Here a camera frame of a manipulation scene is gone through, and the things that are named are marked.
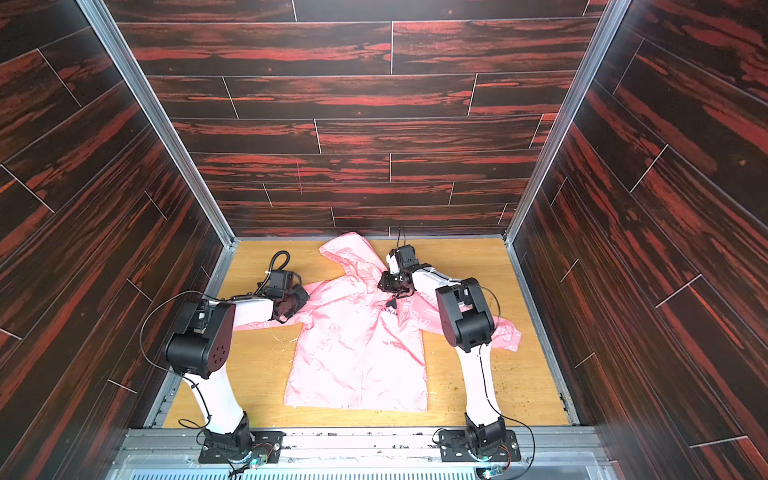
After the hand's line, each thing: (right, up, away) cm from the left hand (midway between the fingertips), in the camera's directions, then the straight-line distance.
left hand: (309, 295), depth 103 cm
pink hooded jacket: (+16, -14, -12) cm, 25 cm away
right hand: (+28, +4, +4) cm, 28 cm away
